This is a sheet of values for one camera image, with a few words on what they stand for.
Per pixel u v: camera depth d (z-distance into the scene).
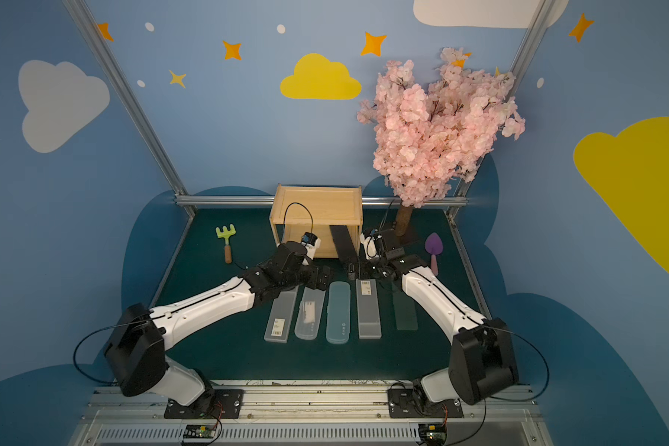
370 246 0.75
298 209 0.69
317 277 0.73
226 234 1.13
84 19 0.69
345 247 1.05
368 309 0.91
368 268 0.76
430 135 0.73
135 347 0.42
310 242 0.73
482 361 0.42
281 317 0.88
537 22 0.71
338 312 0.90
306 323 0.89
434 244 1.11
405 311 0.91
